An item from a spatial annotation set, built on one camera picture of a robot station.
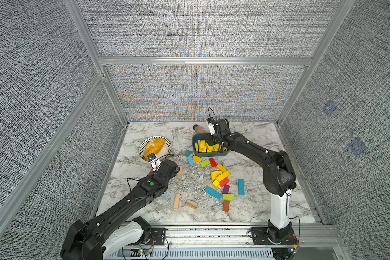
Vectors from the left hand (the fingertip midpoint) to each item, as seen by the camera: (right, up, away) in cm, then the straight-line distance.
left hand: (170, 166), depth 82 cm
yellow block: (+14, +1, +18) cm, 23 cm away
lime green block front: (+30, -16, +2) cm, 34 cm away
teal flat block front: (+22, -15, +4) cm, 27 cm away
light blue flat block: (+10, -1, +15) cm, 19 cm away
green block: (+18, -1, +16) cm, 25 cm away
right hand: (+20, +18, +13) cm, 30 cm away
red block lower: (+29, -10, +8) cm, 32 cm away
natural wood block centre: (+4, -6, +10) cm, 13 cm away
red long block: (+23, -1, +15) cm, 28 cm away
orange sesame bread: (-12, +9, +16) cm, 22 cm away
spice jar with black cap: (+15, +20, +31) cm, 40 cm away
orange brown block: (+28, -20, -1) cm, 34 cm away
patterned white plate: (-7, +6, +21) cm, 23 cm away
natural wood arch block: (+11, -19, 0) cm, 22 cm away
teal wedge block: (+8, +5, +21) cm, 23 cm away
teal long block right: (+38, -13, +8) cm, 41 cm away
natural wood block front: (+3, -19, +2) cm, 19 cm away
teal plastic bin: (+15, +15, +23) cm, 31 cm away
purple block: (+29, -14, +6) cm, 33 cm away
